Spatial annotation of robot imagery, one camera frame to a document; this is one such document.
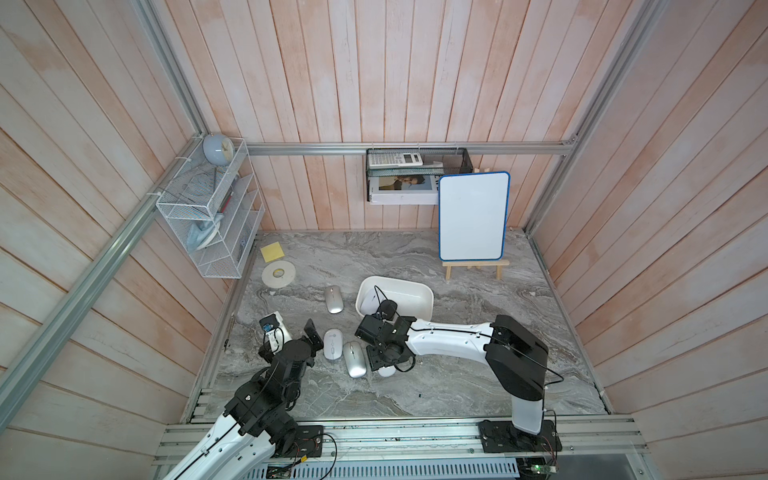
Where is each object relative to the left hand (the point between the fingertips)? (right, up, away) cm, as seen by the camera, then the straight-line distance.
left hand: (298, 330), depth 77 cm
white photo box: (+34, +41, +16) cm, 56 cm away
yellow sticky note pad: (-21, +21, +37) cm, 47 cm away
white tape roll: (-17, +11, +28) cm, 34 cm away
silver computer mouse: (+6, +5, +21) cm, 23 cm away
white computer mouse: (+24, -12, +3) cm, 27 cm away
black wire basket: (+43, +52, +24) cm, 72 cm away
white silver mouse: (+8, -7, +11) cm, 15 cm away
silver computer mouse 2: (+14, -11, +9) cm, 20 cm away
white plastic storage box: (+34, +5, +24) cm, 41 cm away
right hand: (+21, -11, +10) cm, 26 cm away
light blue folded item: (-29, +27, +5) cm, 40 cm away
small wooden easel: (+55, +17, +22) cm, 61 cm away
